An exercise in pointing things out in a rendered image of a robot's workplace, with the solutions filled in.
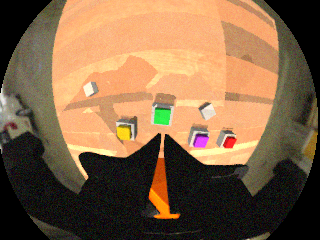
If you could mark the red button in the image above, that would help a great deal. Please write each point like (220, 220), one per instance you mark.
(226, 139)

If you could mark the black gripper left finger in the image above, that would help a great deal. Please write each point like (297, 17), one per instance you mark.
(134, 171)

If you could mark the yellow button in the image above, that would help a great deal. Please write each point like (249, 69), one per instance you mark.
(126, 129)

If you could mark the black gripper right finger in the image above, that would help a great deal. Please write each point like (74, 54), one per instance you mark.
(185, 174)

